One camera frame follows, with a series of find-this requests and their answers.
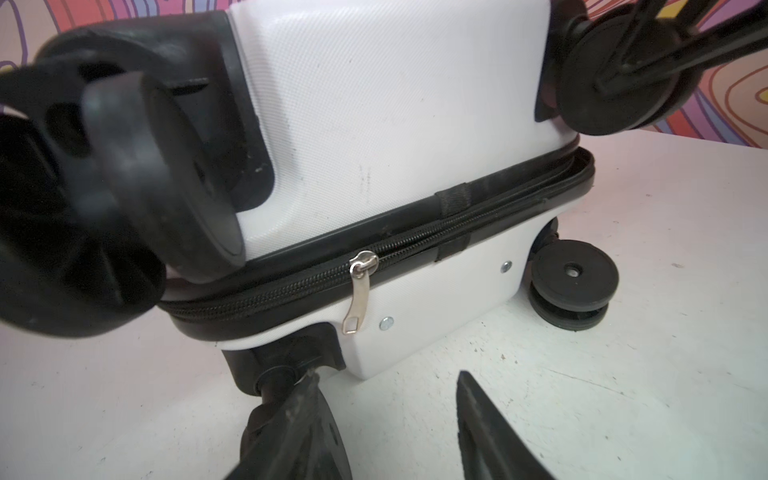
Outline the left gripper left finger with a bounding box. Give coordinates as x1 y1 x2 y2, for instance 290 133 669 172
227 370 352 479

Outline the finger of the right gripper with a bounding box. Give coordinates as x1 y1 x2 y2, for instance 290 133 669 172
596 2 767 96
597 1 707 81

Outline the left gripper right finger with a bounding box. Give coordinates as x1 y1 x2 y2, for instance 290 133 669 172
456 371 554 480

